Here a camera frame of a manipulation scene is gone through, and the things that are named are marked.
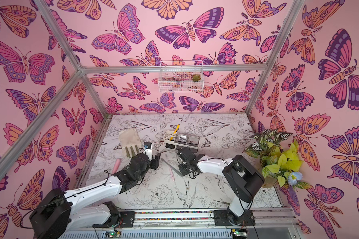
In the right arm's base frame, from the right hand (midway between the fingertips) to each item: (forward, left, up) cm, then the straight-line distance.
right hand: (184, 166), depth 92 cm
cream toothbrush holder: (+13, +6, +10) cm, 18 cm away
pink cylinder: (-1, +41, +2) cm, 41 cm away
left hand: (+3, +15, +13) cm, 20 cm away
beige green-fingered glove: (+17, +38, +1) cm, 41 cm away
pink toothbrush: (-5, +7, 0) cm, 9 cm away
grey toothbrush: (-1, +7, 0) cm, 7 cm away
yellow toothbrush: (+18, +6, +12) cm, 23 cm away
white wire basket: (+46, +3, +34) cm, 57 cm away
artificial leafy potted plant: (-9, -43, +23) cm, 49 cm away
